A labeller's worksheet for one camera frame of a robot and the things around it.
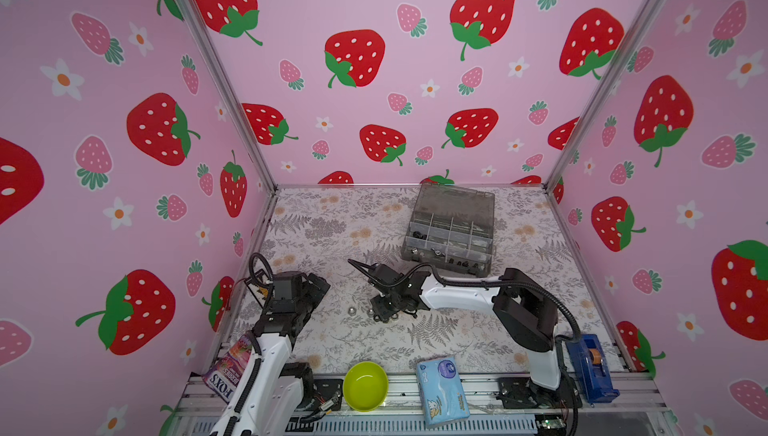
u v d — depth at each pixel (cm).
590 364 73
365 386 75
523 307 53
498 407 73
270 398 48
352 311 88
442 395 68
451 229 104
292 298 64
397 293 67
